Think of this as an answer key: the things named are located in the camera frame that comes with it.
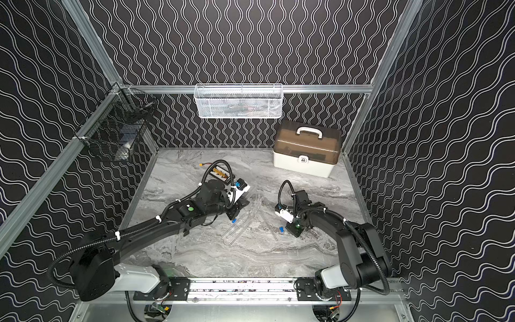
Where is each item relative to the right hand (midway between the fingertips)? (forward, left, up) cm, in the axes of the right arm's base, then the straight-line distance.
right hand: (293, 225), depth 91 cm
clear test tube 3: (-4, +9, 0) cm, 10 cm away
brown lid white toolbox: (+30, -6, +19) cm, 36 cm away
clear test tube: (+2, +24, 0) cm, 24 cm away
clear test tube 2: (-1, +22, +1) cm, 22 cm away
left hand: (+2, +20, +20) cm, 28 cm away
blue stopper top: (-2, +6, 0) cm, 6 cm away
